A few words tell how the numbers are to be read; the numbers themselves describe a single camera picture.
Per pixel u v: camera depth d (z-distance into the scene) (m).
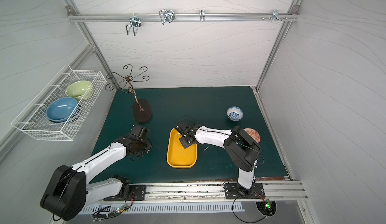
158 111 1.04
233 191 0.75
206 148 0.88
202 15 0.78
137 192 0.74
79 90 0.73
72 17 0.77
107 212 0.71
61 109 0.64
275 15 0.77
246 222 0.65
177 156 0.86
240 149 0.47
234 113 1.04
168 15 0.76
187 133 0.70
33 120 0.58
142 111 1.05
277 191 0.76
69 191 0.40
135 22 0.78
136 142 0.64
